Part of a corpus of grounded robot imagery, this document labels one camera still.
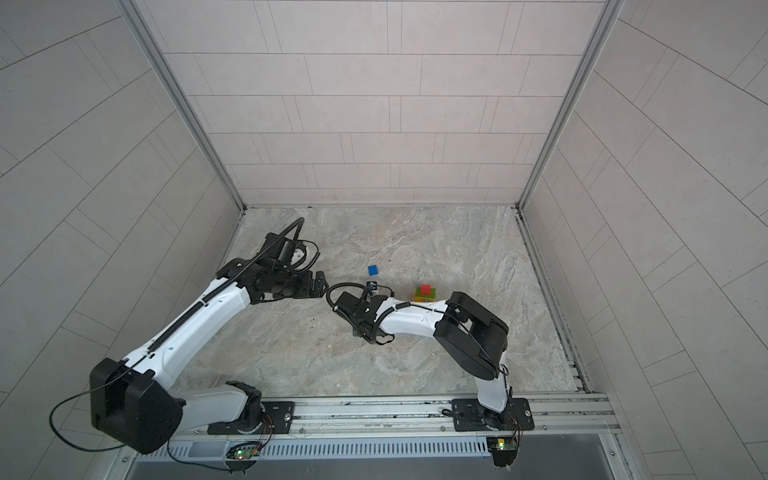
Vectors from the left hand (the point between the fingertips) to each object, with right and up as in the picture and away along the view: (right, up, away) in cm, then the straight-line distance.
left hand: (323, 284), depth 79 cm
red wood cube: (+28, -3, +5) cm, 29 cm away
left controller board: (-13, -34, -15) cm, 39 cm away
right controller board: (+45, -36, -11) cm, 59 cm away
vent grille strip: (-26, -37, -10) cm, 47 cm away
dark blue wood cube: (+12, +1, +19) cm, 23 cm away
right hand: (+10, -15, +8) cm, 20 cm away
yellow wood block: (+26, -6, +8) cm, 28 cm away
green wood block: (+30, -4, +7) cm, 31 cm away
